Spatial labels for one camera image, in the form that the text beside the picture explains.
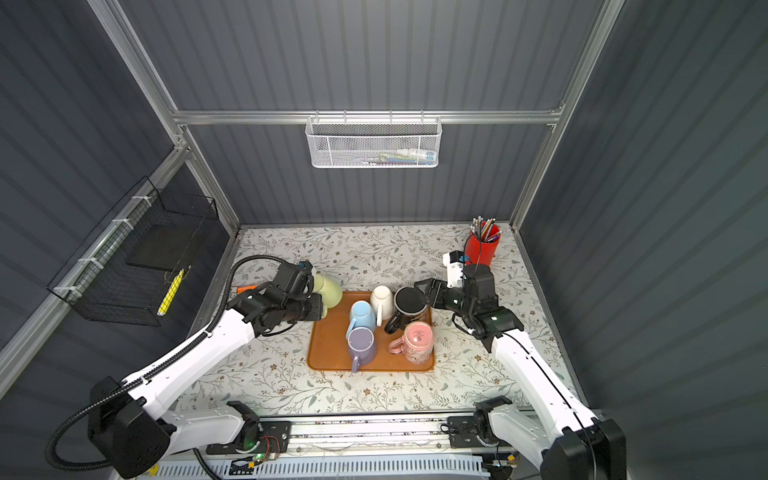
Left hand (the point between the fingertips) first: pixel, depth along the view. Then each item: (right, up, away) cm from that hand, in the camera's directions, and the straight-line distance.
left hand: (322, 305), depth 81 cm
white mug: (+16, -1, +8) cm, 18 cm away
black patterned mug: (+24, -1, +4) cm, 25 cm away
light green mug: (+3, +4, -1) cm, 5 cm away
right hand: (+28, +5, -3) cm, 29 cm away
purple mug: (+11, -12, 0) cm, 16 cm away
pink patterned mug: (+25, -9, -3) cm, 27 cm away
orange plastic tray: (0, -14, +6) cm, 15 cm away
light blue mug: (+11, -3, +4) cm, 12 cm away
